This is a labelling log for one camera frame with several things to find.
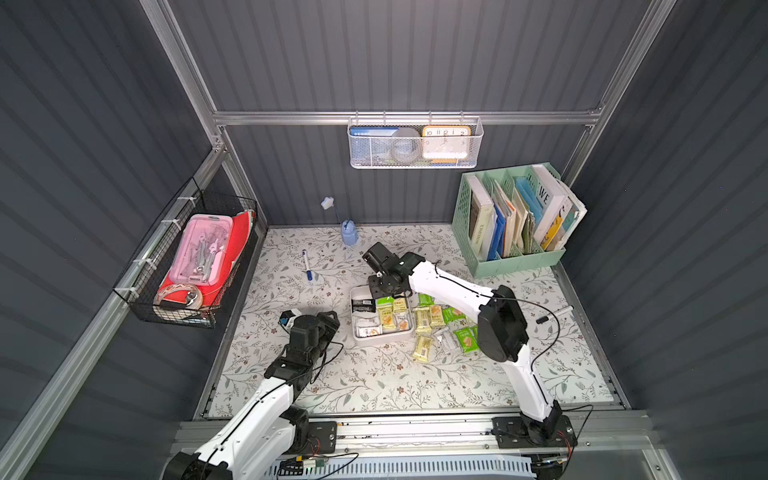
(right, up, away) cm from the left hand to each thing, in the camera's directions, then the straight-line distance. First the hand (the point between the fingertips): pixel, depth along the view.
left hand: (331, 317), depth 84 cm
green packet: (+25, +8, -21) cm, 34 cm away
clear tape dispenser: (-28, +7, -17) cm, 34 cm away
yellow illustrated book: (+73, +25, +17) cm, 79 cm away
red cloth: (-23, +25, -6) cm, 34 cm away
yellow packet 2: (+31, -2, +9) cm, 33 cm away
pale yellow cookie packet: (+16, -3, +9) cm, 18 cm away
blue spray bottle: (+1, +26, +27) cm, 37 cm away
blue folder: (+53, +22, +14) cm, 59 cm away
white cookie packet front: (+11, -5, +5) cm, 13 cm away
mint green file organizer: (+65, +18, +19) cm, 70 cm away
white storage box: (+22, -3, +9) cm, 23 cm away
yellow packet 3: (+27, -10, +4) cm, 29 cm away
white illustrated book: (+69, +36, +9) cm, 79 cm away
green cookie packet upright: (+15, +3, +7) cm, 17 cm away
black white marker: (+70, -1, +11) cm, 71 cm away
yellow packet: (+27, -3, +9) cm, 29 cm away
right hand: (+15, +8, +8) cm, 19 cm away
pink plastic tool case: (-29, +19, -12) cm, 37 cm away
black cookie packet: (+8, +1, +12) cm, 15 cm away
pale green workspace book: (+45, +30, +8) cm, 55 cm away
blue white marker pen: (-13, +12, +22) cm, 28 cm away
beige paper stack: (+55, +31, +7) cm, 63 cm away
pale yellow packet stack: (+20, +2, +9) cm, 22 cm away
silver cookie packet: (+33, -8, +5) cm, 35 cm away
